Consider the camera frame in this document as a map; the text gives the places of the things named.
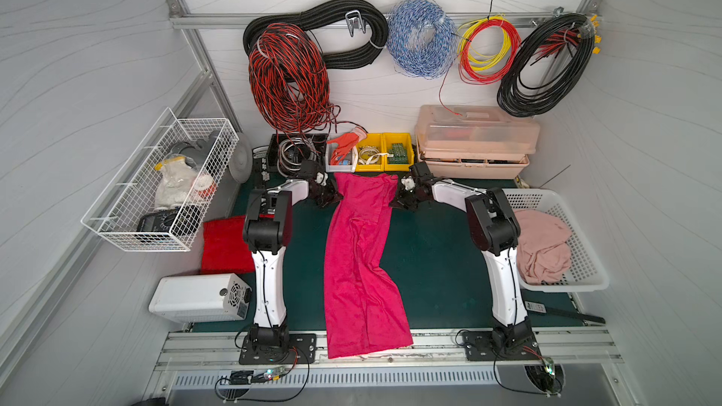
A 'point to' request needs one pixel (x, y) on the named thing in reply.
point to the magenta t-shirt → (362, 305)
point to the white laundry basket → (587, 272)
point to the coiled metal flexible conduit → (291, 153)
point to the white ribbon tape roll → (370, 155)
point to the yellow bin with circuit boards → (406, 140)
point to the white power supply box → (199, 298)
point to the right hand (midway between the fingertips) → (390, 200)
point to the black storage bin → (275, 139)
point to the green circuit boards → (400, 154)
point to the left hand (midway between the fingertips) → (346, 194)
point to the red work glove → (345, 145)
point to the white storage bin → (350, 163)
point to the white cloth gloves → (180, 186)
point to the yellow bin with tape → (376, 139)
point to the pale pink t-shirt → (543, 254)
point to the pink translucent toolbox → (466, 142)
